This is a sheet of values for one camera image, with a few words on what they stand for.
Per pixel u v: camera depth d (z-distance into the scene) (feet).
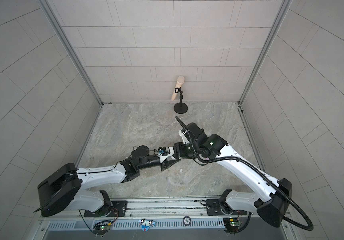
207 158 1.64
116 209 2.30
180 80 3.12
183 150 1.97
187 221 2.23
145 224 2.15
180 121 1.80
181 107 3.70
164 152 1.95
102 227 2.14
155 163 2.11
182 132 2.19
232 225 2.22
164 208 2.37
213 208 2.32
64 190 1.33
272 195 1.23
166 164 2.15
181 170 2.71
